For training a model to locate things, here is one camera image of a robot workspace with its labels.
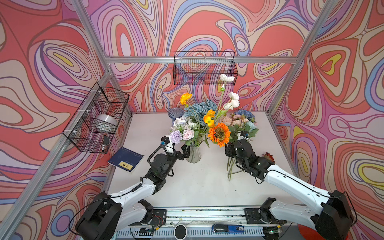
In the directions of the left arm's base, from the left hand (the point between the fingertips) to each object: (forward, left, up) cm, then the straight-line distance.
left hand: (185, 140), depth 77 cm
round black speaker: (-38, +2, -16) cm, 41 cm away
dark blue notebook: (0, +38, -21) cm, 43 cm away
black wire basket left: (+3, +46, +7) cm, 47 cm away
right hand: (0, -25, -7) cm, 26 cm away
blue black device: (-37, -20, -17) cm, 45 cm away
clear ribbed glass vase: (+4, -6, -22) cm, 23 cm away
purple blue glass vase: (+24, +7, -3) cm, 25 cm away
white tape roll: (+3, +38, +11) cm, 40 cm away
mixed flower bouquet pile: (+19, -37, -10) cm, 43 cm away
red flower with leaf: (-2, -51, -16) cm, 53 cm away
